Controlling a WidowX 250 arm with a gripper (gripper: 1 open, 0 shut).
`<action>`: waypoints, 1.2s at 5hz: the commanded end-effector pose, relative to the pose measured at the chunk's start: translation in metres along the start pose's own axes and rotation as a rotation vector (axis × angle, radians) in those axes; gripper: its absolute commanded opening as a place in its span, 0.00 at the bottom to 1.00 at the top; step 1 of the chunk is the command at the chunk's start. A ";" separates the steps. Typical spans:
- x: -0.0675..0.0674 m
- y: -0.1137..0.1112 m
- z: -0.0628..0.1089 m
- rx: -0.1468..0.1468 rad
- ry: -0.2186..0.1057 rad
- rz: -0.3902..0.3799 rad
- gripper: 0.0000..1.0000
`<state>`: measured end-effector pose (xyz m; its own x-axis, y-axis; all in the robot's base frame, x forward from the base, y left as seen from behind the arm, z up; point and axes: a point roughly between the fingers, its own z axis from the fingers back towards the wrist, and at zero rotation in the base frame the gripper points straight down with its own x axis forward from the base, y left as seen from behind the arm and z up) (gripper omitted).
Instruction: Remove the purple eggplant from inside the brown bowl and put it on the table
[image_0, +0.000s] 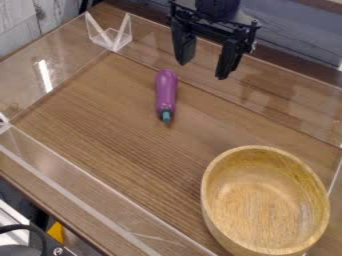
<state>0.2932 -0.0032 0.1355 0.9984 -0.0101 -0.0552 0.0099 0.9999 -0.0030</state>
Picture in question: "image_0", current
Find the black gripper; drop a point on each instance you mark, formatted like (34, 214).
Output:
(217, 20)

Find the purple toy eggplant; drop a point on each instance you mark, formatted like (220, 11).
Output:
(166, 85)

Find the brown wooden bowl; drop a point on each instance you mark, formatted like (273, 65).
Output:
(265, 203)

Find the yellow black device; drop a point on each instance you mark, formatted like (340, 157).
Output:
(49, 241)

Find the clear acrylic tray wall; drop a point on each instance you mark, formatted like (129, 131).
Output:
(117, 225)

